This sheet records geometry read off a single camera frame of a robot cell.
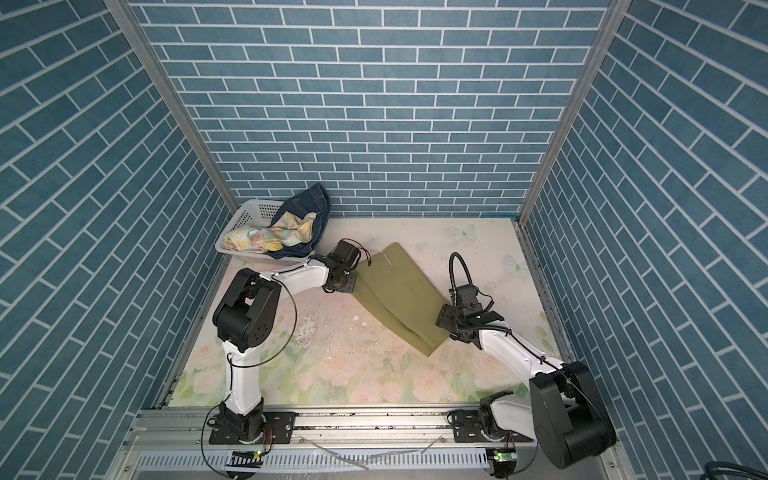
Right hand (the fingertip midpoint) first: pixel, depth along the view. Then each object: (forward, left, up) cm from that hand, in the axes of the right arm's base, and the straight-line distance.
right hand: (445, 316), depth 90 cm
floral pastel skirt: (+28, +56, +5) cm, 63 cm away
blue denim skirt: (+37, +49, +11) cm, 62 cm away
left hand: (+11, +34, -3) cm, 36 cm away
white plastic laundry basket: (+36, +73, +4) cm, 81 cm away
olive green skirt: (+11, +17, -3) cm, 20 cm away
